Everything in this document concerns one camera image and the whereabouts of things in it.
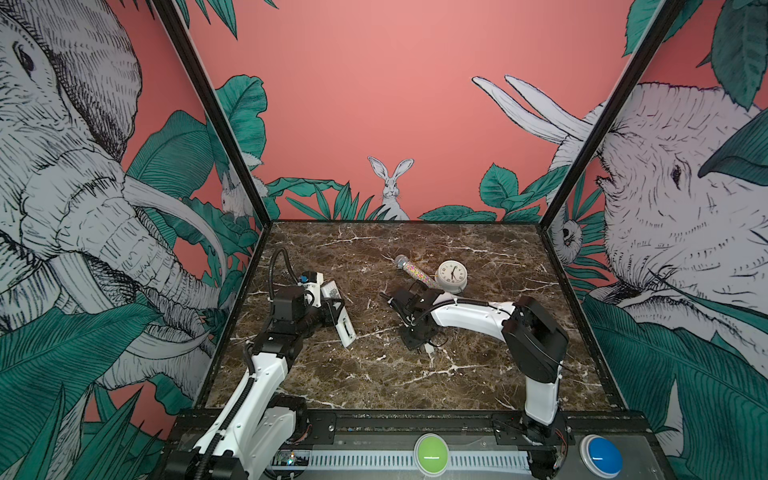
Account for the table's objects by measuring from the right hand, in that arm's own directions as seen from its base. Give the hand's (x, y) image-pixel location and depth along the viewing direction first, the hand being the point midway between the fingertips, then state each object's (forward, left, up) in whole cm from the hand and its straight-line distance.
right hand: (407, 340), depth 87 cm
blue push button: (-28, -46, -1) cm, 54 cm away
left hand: (+6, +18, +14) cm, 24 cm away
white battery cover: (-1, -7, -2) cm, 7 cm away
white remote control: (0, +18, +10) cm, 20 cm away
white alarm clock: (+22, -15, +1) cm, 27 cm away
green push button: (-28, -5, 0) cm, 28 cm away
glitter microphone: (+28, +1, +2) cm, 28 cm away
